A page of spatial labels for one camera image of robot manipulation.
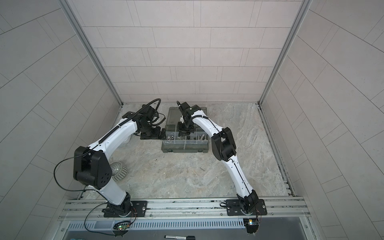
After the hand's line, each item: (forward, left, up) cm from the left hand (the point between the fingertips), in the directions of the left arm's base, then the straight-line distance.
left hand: (163, 134), depth 85 cm
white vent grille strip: (-41, -37, -11) cm, 57 cm away
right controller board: (-41, -46, -11) cm, 62 cm away
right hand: (+4, -8, -6) cm, 11 cm away
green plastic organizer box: (0, -19, -8) cm, 21 cm away
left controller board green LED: (-43, +12, -8) cm, 46 cm away
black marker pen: (-46, -13, -9) cm, 48 cm away
